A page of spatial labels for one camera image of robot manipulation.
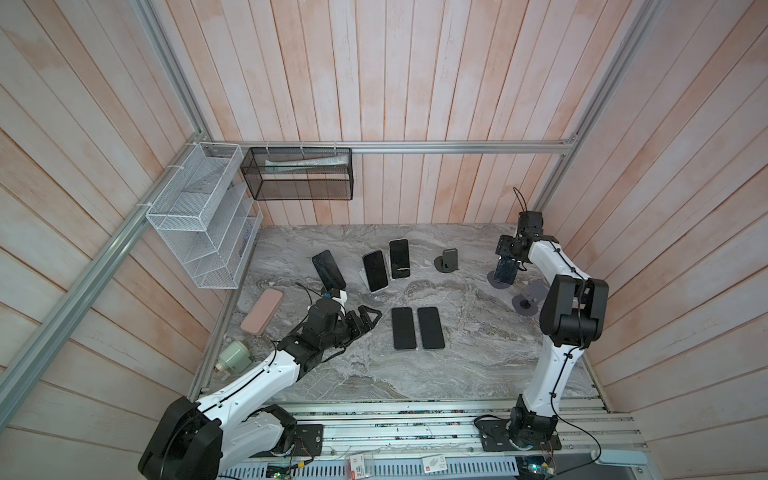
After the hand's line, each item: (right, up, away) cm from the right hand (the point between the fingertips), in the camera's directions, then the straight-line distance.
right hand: (511, 245), depth 101 cm
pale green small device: (-86, -32, -22) cm, 94 cm away
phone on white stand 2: (-39, -4, -2) cm, 39 cm away
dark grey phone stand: (-21, -6, +5) cm, 22 cm away
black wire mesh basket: (-74, +25, 0) cm, 78 cm away
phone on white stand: (-47, -8, -6) cm, 48 cm away
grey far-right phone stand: (-5, -14, +2) cm, 14 cm away
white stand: (-38, -12, +3) cm, 40 cm away
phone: (-63, -9, -6) cm, 63 cm away
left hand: (-47, -23, -21) cm, 57 cm away
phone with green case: (-30, -27, -8) cm, 41 cm away
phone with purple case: (-38, -29, -8) cm, 48 cm away
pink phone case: (-84, -22, -6) cm, 87 cm away
